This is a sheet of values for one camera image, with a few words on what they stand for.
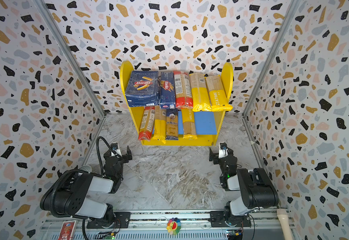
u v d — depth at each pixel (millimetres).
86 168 877
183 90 728
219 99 688
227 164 694
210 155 836
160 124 923
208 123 975
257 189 458
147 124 922
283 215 737
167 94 697
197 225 732
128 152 841
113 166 686
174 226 715
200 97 696
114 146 755
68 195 447
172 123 934
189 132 898
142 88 687
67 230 693
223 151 785
